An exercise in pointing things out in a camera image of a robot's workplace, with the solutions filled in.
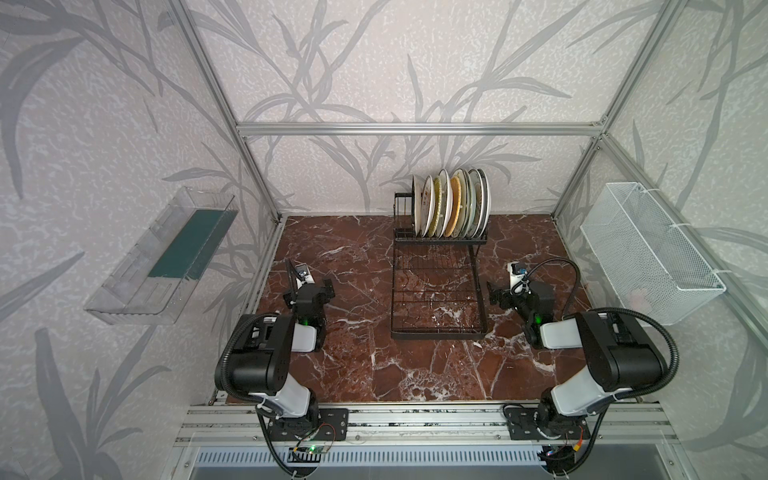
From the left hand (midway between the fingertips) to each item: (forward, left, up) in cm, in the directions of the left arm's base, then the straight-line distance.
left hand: (308, 278), depth 93 cm
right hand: (+1, -62, -1) cm, 62 cm away
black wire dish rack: (0, -42, -7) cm, 42 cm away
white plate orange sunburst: (+5, -36, +25) cm, 44 cm away
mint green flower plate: (+5, -46, +28) cm, 54 cm away
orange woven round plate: (+5, -44, +26) cm, 51 cm away
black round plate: (+8, -33, +24) cm, 42 cm away
